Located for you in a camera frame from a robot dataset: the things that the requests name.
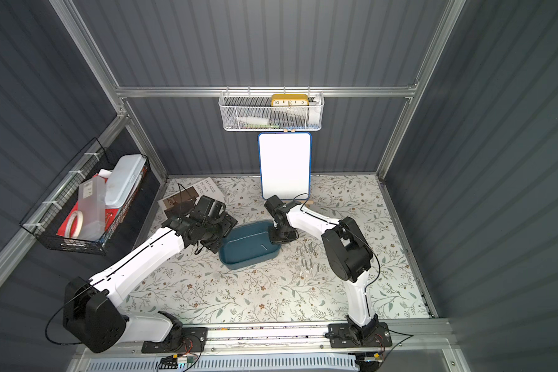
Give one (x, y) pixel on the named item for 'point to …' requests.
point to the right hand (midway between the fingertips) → (281, 239)
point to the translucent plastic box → (91, 204)
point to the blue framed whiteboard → (285, 164)
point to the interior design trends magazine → (187, 199)
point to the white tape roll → (69, 225)
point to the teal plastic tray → (249, 243)
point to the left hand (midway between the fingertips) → (234, 229)
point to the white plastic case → (122, 176)
